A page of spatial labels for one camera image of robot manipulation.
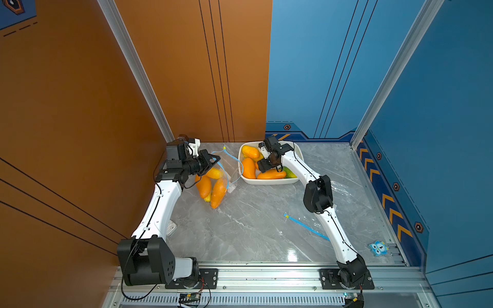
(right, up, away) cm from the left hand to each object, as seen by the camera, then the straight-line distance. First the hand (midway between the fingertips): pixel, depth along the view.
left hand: (220, 155), depth 78 cm
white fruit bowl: (+17, -13, +20) cm, 29 cm away
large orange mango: (-10, -14, +13) cm, 21 cm away
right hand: (+21, -5, +29) cm, 36 cm away
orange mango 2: (+23, -9, +18) cm, 31 cm away
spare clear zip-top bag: (+35, -26, +13) cm, 46 cm away
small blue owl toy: (+66, -39, +1) cm, 77 cm away
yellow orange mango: (-5, -8, +11) cm, 15 cm away
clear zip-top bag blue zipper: (-6, -14, +13) cm, 20 cm away
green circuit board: (-12, -53, -7) cm, 55 cm away
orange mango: (-2, -16, +11) cm, 19 cm away
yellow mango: (-8, -21, +14) cm, 26 cm away
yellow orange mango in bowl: (+12, +2, +25) cm, 28 cm away
